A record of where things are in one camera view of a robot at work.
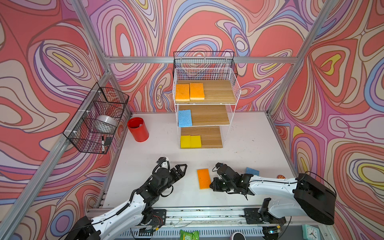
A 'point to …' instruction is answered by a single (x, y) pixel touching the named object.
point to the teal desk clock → (310, 232)
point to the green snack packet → (194, 235)
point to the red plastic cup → (138, 129)
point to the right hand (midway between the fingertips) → (211, 189)
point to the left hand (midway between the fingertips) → (186, 168)
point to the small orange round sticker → (280, 176)
